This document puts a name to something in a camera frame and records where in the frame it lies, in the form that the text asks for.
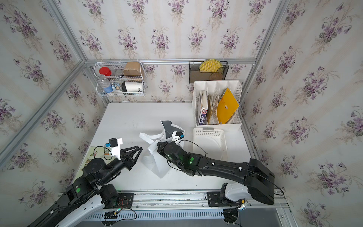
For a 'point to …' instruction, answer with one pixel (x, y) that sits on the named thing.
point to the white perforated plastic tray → (211, 141)
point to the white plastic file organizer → (219, 87)
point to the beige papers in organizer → (212, 105)
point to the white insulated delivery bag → (169, 132)
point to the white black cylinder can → (132, 86)
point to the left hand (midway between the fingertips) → (142, 151)
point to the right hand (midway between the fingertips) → (156, 145)
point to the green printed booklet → (103, 152)
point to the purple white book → (203, 107)
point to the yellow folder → (227, 107)
